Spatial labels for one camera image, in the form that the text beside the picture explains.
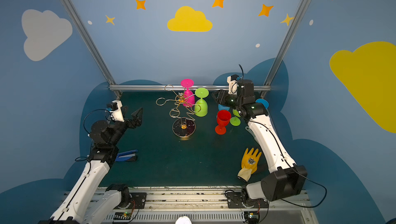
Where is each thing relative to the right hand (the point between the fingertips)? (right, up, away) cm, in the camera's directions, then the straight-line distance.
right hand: (216, 93), depth 75 cm
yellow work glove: (+19, -39, +10) cm, 45 cm away
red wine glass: (+6, -13, +15) cm, 21 cm away
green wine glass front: (+17, -16, +30) cm, 38 cm away
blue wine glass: (+6, -7, +18) cm, 21 cm away
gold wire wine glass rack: (-19, -19, +26) cm, 37 cm away
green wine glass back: (-8, -7, +13) cm, 17 cm away
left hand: (-41, -7, -2) cm, 41 cm away
